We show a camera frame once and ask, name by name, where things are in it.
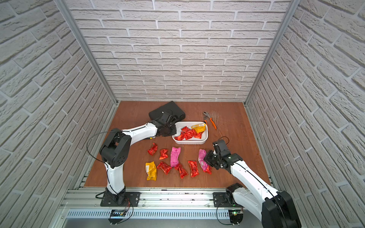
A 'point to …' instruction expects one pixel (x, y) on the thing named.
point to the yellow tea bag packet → (151, 170)
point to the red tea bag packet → (164, 167)
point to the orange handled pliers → (206, 115)
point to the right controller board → (235, 216)
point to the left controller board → (116, 216)
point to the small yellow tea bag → (200, 128)
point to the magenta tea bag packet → (174, 156)
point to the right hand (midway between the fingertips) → (204, 158)
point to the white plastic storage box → (193, 140)
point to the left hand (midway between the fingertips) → (178, 129)
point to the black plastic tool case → (170, 107)
